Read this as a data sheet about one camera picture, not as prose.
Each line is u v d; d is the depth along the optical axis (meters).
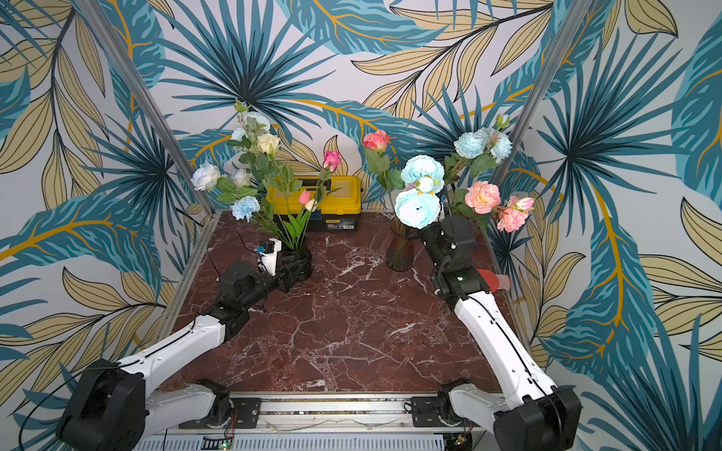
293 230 0.87
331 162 0.75
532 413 0.37
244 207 0.72
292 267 0.75
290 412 0.75
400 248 0.95
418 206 0.47
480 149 0.69
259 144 0.82
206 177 0.67
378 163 0.81
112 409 0.40
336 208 1.00
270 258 0.70
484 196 0.59
